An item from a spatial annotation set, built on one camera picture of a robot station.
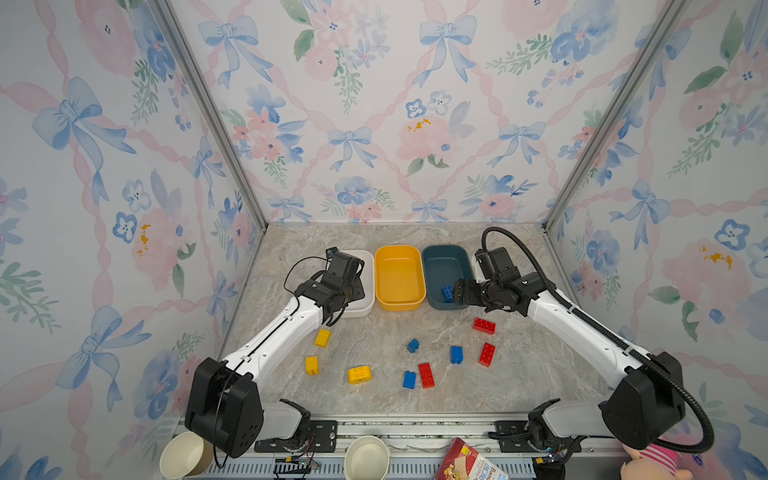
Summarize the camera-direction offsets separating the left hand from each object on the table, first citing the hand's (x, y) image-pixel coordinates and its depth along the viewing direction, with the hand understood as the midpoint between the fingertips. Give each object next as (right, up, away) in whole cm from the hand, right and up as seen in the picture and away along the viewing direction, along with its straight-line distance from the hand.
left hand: (355, 283), depth 84 cm
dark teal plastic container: (+30, +4, +26) cm, 40 cm away
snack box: (+26, -39, -17) cm, 50 cm away
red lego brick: (+39, -14, +9) cm, 42 cm away
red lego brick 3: (+20, -25, -1) cm, 32 cm away
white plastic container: (+2, -8, +7) cm, 10 cm away
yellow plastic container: (+13, 0, +17) cm, 22 cm away
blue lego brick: (+29, -21, +2) cm, 36 cm away
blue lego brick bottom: (+15, -27, -1) cm, 31 cm away
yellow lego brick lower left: (-12, -23, 0) cm, 26 cm away
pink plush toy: (+69, -38, -18) cm, 81 cm away
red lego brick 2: (+38, -21, +2) cm, 43 cm away
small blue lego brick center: (+17, -19, +3) cm, 25 cm away
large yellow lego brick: (+2, -24, -4) cm, 25 cm away
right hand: (+31, -2, 0) cm, 31 cm away
